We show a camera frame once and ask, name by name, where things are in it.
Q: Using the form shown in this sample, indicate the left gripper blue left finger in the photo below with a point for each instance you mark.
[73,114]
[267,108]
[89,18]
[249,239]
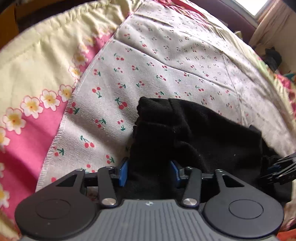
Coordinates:
[121,172]

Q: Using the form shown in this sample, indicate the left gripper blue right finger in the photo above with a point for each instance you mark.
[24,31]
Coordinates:
[178,174]

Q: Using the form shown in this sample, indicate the black pants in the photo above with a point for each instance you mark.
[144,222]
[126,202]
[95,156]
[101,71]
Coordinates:
[192,135]

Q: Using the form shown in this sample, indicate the dark bag by curtain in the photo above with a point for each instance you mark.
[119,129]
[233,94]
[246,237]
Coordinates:
[272,58]

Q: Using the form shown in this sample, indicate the white cherry print bedsheet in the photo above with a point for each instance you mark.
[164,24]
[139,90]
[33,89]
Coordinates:
[159,52]

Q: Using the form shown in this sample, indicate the pink floral quilt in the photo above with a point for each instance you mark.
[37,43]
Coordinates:
[40,69]

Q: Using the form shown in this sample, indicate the beige right curtain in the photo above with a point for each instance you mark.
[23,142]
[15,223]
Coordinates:
[277,29]

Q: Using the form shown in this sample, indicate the maroon padded headboard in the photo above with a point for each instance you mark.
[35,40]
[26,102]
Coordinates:
[232,15]

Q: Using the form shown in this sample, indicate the window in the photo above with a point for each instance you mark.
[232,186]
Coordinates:
[254,7]

